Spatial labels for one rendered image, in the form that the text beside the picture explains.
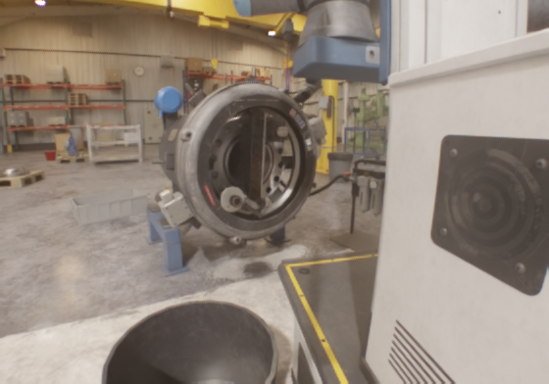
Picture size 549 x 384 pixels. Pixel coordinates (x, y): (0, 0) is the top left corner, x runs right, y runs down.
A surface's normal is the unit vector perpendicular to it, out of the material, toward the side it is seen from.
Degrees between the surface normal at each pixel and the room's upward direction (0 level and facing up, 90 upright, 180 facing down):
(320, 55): 90
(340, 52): 90
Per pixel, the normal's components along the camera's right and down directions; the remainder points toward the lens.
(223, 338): -0.14, 0.13
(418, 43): 0.19, 0.18
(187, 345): 0.47, 0.11
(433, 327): -0.98, 0.04
